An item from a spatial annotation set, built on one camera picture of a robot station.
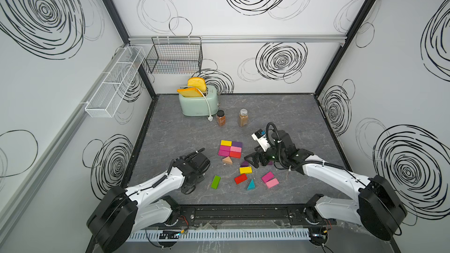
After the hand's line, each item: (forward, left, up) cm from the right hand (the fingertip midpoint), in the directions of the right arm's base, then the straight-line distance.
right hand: (251, 154), depth 81 cm
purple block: (+12, +6, -12) cm, 18 cm away
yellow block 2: (-4, +1, -10) cm, 11 cm away
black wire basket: (+48, +42, +21) cm, 67 cm away
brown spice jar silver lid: (+24, +3, -3) cm, 24 cm away
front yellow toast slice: (+32, +33, +8) cm, 47 cm away
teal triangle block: (-11, 0, -9) cm, 15 cm away
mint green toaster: (+30, +29, -1) cm, 41 cm away
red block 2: (-8, +4, -11) cm, 14 cm away
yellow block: (+12, +12, -11) cm, 20 cm away
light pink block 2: (-9, -11, -11) cm, 18 cm away
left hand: (-9, +26, -11) cm, 30 cm away
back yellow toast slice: (+38, +29, +11) cm, 49 cm away
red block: (+5, +7, -12) cm, 15 cm away
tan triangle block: (0, +11, -9) cm, 14 cm away
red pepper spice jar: (+24, +16, -4) cm, 29 cm away
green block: (-10, +16, -10) cm, 22 cm away
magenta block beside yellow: (+8, +12, -11) cm, 18 cm away
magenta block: (-6, -9, -11) cm, 16 cm away
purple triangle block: (-2, +3, -7) cm, 7 cm away
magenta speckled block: (+5, +13, -9) cm, 17 cm away
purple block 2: (-6, -7, +4) cm, 10 cm away
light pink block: (+8, +7, -11) cm, 15 cm away
